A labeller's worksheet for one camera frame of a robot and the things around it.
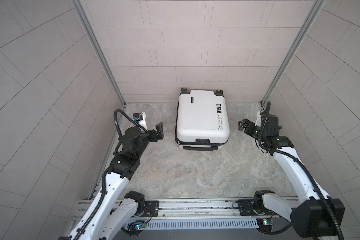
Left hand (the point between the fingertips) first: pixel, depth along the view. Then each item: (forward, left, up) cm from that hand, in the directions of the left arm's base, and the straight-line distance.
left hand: (158, 122), depth 70 cm
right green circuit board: (-36, -52, -28) cm, 69 cm away
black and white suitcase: (+8, -22, -10) cm, 25 cm away
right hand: (+5, -44, -9) cm, 45 cm away
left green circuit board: (-38, +8, -25) cm, 46 cm away
